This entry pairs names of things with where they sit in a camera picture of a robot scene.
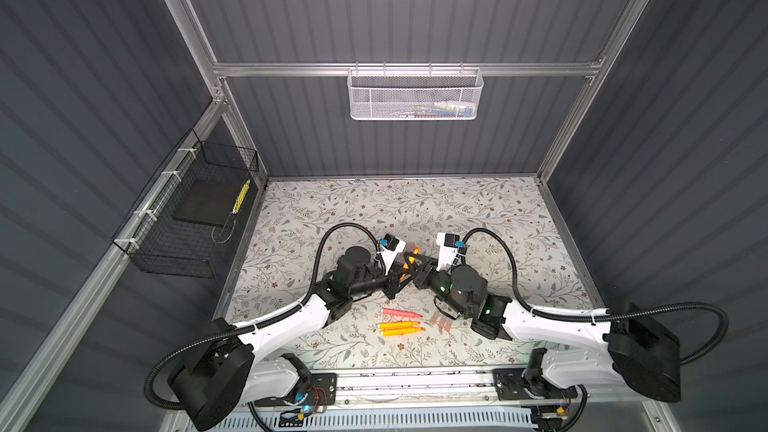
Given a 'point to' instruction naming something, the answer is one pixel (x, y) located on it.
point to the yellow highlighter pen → (401, 331)
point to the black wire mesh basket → (185, 223)
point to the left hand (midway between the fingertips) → (415, 270)
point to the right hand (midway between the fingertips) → (407, 259)
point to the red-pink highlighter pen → (400, 313)
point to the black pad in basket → (210, 201)
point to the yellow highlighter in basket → (241, 196)
